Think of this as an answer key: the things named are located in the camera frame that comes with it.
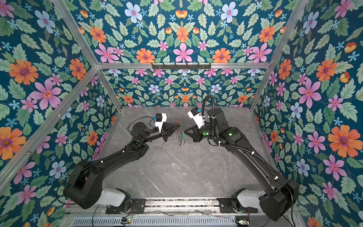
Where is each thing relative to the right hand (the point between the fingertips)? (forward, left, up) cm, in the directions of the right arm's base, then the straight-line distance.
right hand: (185, 130), depth 67 cm
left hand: (+3, +3, +1) cm, 5 cm away
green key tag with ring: (-1, +1, -3) cm, 3 cm away
